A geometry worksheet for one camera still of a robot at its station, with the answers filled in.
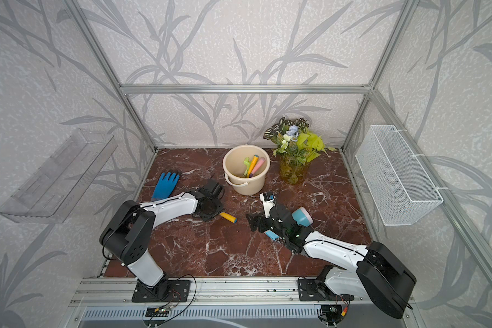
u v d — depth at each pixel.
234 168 1.04
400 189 0.60
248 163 1.04
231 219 0.91
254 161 0.99
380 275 0.41
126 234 0.47
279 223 0.61
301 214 0.84
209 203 0.72
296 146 0.93
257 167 0.97
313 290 0.73
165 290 0.69
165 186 1.02
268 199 0.72
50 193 0.65
